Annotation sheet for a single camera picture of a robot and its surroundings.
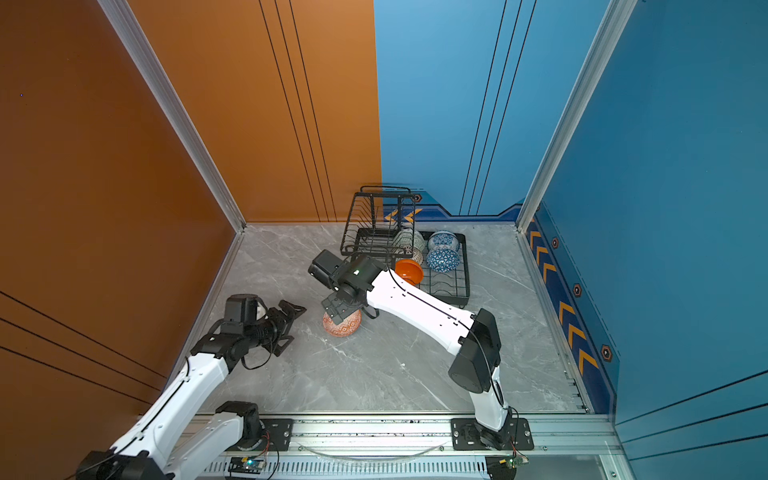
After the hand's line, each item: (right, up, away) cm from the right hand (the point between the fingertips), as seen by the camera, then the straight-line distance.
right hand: (350, 300), depth 77 cm
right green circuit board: (+38, -39, -7) cm, 54 cm away
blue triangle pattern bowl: (+29, +10, +28) cm, 42 cm away
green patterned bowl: (+17, +18, +30) cm, 39 cm away
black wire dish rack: (+7, +22, +32) cm, 40 cm away
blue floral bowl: (+30, +17, +32) cm, 47 cm away
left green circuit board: (-24, -38, -6) cm, 46 cm away
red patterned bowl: (-4, -11, +14) cm, 19 cm away
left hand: (-13, -6, +5) cm, 15 cm away
